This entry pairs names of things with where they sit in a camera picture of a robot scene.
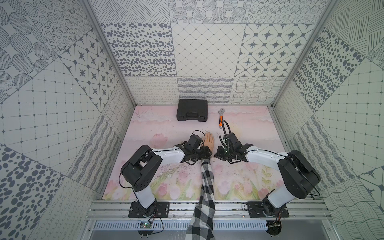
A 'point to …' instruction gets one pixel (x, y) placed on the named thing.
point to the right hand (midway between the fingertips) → (215, 156)
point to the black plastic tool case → (194, 109)
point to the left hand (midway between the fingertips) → (212, 157)
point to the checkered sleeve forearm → (201, 227)
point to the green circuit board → (145, 225)
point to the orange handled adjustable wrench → (221, 112)
